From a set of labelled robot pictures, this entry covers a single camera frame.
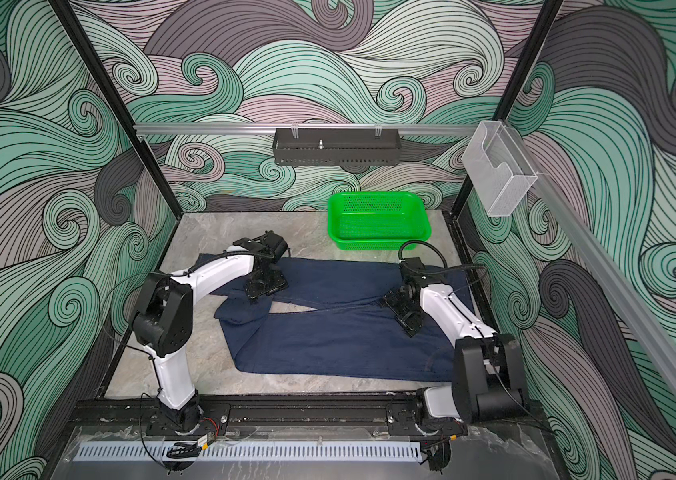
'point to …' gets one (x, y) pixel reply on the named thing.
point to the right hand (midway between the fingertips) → (389, 314)
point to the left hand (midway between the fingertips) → (277, 291)
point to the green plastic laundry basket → (377, 220)
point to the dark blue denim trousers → (330, 321)
